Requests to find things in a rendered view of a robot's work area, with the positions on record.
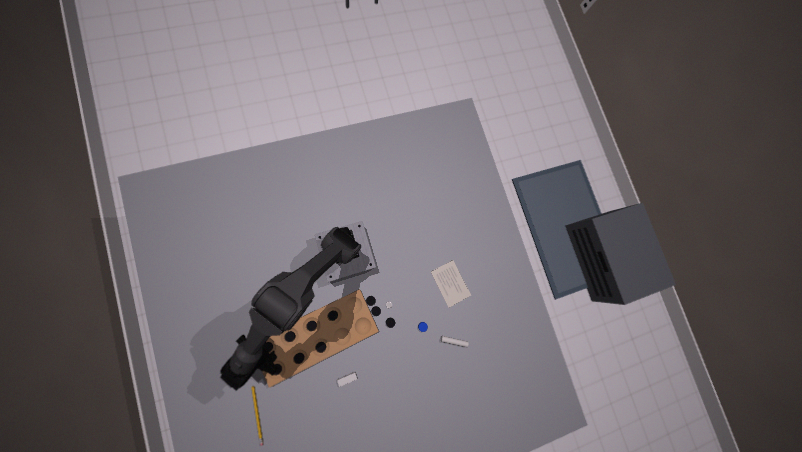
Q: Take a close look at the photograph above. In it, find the tan wooden tray with round holes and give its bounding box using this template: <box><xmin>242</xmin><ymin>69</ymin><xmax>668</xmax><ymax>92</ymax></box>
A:
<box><xmin>263</xmin><ymin>289</ymin><xmax>379</xmax><ymax>388</ymax></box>

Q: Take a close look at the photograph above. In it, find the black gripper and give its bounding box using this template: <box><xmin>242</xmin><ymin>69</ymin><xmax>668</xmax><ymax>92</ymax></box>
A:
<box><xmin>236</xmin><ymin>335</ymin><xmax>279</xmax><ymax>376</ymax></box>

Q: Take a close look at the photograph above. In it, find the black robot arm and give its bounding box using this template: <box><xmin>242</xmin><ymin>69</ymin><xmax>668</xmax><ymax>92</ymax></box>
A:
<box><xmin>220</xmin><ymin>227</ymin><xmax>361</xmax><ymax>391</ymax></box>

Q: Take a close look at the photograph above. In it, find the grey cylinder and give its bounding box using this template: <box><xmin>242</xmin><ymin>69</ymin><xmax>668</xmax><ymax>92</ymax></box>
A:
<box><xmin>441</xmin><ymin>336</ymin><xmax>468</xmax><ymax>347</ymax></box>

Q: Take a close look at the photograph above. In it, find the white rectangular block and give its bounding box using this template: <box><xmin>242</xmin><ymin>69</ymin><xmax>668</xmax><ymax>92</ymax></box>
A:
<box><xmin>337</xmin><ymin>372</ymin><xmax>357</xmax><ymax>387</ymax></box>

